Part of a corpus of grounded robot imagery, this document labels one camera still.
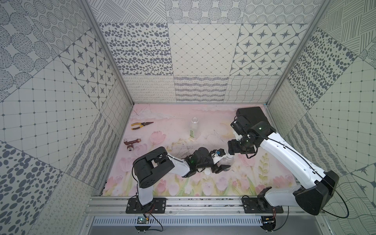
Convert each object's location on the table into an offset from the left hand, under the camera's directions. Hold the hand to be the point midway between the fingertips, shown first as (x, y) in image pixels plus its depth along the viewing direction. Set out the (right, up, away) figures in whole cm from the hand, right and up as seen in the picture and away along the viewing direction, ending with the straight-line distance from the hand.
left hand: (228, 157), depth 80 cm
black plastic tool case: (+23, +23, +28) cm, 43 cm away
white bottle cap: (-12, -9, +4) cm, 15 cm away
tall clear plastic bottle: (-19, +15, +18) cm, 30 cm away
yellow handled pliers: (-58, +16, +27) cm, 66 cm away
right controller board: (+18, -31, -8) cm, 37 cm away
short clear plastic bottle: (-2, 0, -3) cm, 4 cm away
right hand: (+3, +4, -6) cm, 7 cm away
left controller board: (-45, -29, -8) cm, 55 cm away
